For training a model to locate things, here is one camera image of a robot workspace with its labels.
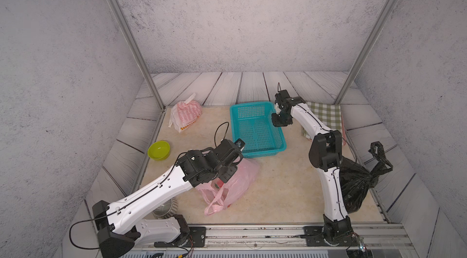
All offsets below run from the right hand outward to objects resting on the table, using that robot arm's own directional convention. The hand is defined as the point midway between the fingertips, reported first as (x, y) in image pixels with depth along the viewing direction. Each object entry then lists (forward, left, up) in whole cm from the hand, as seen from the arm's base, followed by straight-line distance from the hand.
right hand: (277, 123), depth 100 cm
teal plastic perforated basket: (+1, +12, -8) cm, 15 cm away
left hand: (-32, +23, +13) cm, 41 cm away
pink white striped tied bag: (+5, +53, +2) cm, 53 cm away
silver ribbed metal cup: (-44, +49, -1) cm, 66 cm away
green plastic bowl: (-13, +64, -6) cm, 66 cm away
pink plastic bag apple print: (-44, +27, +12) cm, 53 cm away
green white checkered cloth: (+13, -35, -9) cm, 38 cm away
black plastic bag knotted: (-34, -26, +6) cm, 43 cm away
